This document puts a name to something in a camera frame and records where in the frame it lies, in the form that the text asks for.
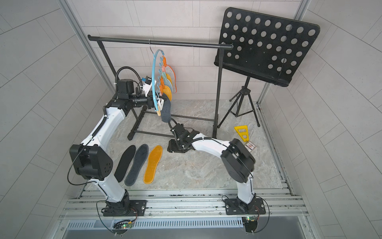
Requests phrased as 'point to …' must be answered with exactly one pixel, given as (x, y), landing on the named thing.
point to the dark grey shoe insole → (141, 156)
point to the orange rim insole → (169, 71)
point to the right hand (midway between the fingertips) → (170, 150)
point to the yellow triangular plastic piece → (243, 132)
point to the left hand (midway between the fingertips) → (166, 97)
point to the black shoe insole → (126, 159)
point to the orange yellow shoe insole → (154, 155)
